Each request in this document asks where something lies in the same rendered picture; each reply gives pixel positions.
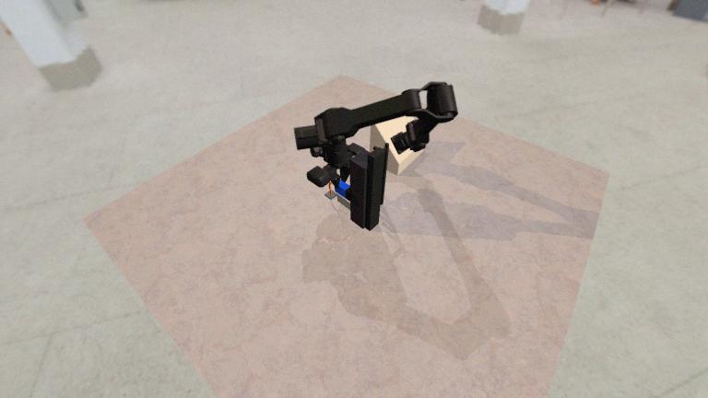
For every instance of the blue block with orange rod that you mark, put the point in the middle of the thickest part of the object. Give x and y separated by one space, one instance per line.
343 189

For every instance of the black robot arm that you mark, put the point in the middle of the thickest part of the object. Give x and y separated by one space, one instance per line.
333 126

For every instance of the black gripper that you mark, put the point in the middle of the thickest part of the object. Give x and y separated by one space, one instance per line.
337 158

